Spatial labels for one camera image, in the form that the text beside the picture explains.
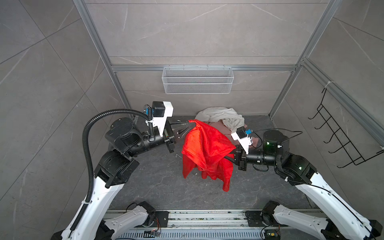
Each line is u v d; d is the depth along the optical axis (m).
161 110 0.34
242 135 0.48
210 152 0.52
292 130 0.91
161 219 0.73
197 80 1.01
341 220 0.38
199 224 0.73
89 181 0.35
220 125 1.07
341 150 0.65
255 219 0.73
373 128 0.52
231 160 0.54
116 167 0.35
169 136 0.38
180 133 0.44
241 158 0.48
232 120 1.07
